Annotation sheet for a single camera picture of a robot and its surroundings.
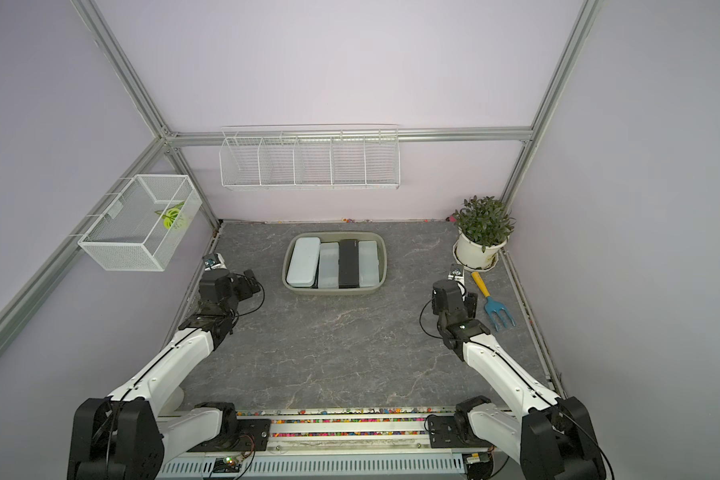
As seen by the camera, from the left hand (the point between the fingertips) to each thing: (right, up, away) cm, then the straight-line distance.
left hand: (238, 277), depth 85 cm
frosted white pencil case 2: (+24, +3, +17) cm, 29 cm away
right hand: (+63, -3, 0) cm, 63 cm away
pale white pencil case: (+15, +4, +17) cm, 23 cm away
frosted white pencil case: (+37, +5, +20) cm, 43 cm away
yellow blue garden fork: (+77, -10, +10) cm, 79 cm away
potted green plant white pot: (+74, +15, +7) cm, 75 cm away
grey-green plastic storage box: (+25, +13, +24) cm, 37 cm away
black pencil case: (+31, +3, +17) cm, 35 cm away
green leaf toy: (-17, +18, -4) cm, 25 cm away
